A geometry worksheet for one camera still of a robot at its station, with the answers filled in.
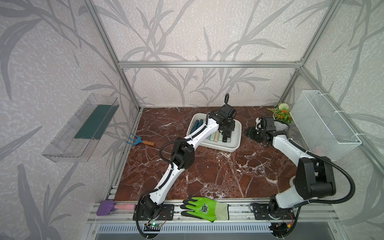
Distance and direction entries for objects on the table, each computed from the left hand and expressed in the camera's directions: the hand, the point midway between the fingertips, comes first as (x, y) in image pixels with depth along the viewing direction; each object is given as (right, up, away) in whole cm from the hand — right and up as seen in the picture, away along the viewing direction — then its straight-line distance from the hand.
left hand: (232, 127), depth 95 cm
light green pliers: (-12, -6, +4) cm, 15 cm away
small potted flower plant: (+31, +9, 0) cm, 32 cm away
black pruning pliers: (-4, -7, +4) cm, 9 cm away
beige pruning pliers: (-10, -6, +5) cm, 13 cm away
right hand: (+9, -3, -2) cm, 9 cm away
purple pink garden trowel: (-70, -40, -18) cm, 83 cm away
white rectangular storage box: (+1, -12, -3) cm, 12 cm away
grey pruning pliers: (-1, -9, +4) cm, 10 cm away
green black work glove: (-18, -40, -21) cm, 48 cm away
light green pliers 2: (-7, -6, +4) cm, 10 cm away
